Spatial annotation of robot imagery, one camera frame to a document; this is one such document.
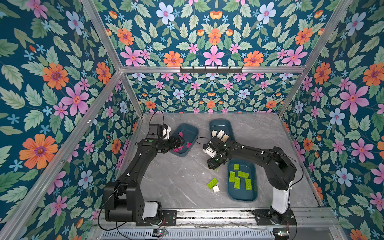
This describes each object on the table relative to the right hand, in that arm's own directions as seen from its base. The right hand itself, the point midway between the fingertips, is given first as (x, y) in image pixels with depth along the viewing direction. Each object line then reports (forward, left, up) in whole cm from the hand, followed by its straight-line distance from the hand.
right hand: (211, 162), depth 91 cm
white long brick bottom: (+22, -7, 0) cm, 23 cm away
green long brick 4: (-11, -21, -2) cm, 24 cm away
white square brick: (+23, -3, +1) cm, 23 cm away
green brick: (-7, -18, -1) cm, 20 cm away
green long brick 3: (-12, -14, -2) cm, 19 cm away
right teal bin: (-10, -17, -3) cm, 20 cm away
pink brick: (+13, +15, +1) cm, 20 cm away
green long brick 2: (-8, -12, -2) cm, 14 cm away
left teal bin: (+23, +15, +1) cm, 28 cm away
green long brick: (-11, 0, -3) cm, 12 cm away
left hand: (+6, +18, +17) cm, 25 cm away
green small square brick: (-2, -15, -1) cm, 15 cm away
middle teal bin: (+32, -8, 0) cm, 33 cm away
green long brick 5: (-6, -2, +2) cm, 6 cm away
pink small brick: (+21, +21, +1) cm, 30 cm away
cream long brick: (+20, -10, -1) cm, 22 cm away
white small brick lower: (-15, -2, -2) cm, 15 cm away
